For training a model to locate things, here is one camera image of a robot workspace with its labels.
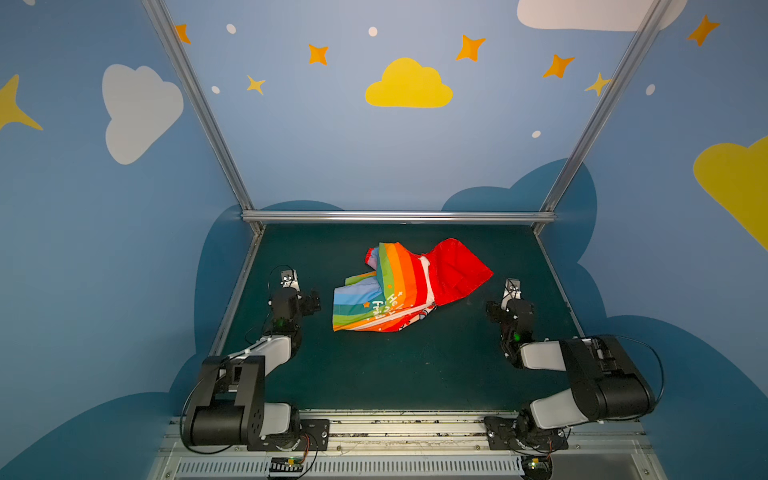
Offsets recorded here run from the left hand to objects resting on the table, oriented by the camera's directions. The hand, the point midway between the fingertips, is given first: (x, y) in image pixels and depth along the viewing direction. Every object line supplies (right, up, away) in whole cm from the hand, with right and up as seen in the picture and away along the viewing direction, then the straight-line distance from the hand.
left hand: (298, 290), depth 92 cm
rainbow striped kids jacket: (+33, +1, +4) cm, 33 cm away
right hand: (+68, -1, +1) cm, 68 cm away
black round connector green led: (+65, -42, -18) cm, 80 cm away
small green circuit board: (+3, -41, -19) cm, 45 cm away
